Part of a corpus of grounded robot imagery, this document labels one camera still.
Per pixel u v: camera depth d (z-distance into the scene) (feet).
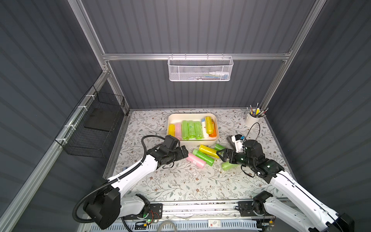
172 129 3.41
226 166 2.78
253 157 1.90
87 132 2.36
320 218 1.33
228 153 2.19
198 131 3.33
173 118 3.67
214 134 3.33
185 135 3.26
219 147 3.10
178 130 3.36
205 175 2.84
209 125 3.32
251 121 3.50
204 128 3.41
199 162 2.89
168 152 2.07
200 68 3.86
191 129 3.35
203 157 2.94
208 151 3.04
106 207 1.32
